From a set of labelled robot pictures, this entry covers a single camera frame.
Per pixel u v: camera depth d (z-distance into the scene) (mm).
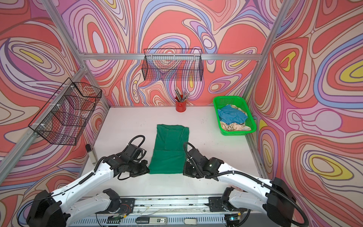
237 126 1011
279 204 400
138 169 685
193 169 663
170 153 910
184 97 1109
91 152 895
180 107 1141
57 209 388
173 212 730
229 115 1064
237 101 1158
